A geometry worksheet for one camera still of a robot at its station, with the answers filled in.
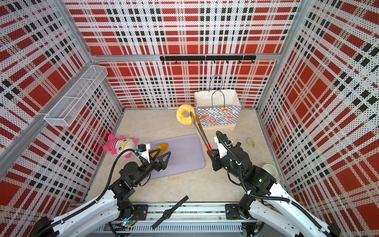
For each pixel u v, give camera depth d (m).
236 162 0.46
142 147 0.65
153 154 0.78
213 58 0.88
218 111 0.86
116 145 0.92
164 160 0.70
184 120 0.72
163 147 0.95
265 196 0.44
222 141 0.56
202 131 0.69
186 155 0.99
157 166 0.67
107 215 0.58
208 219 0.72
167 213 0.73
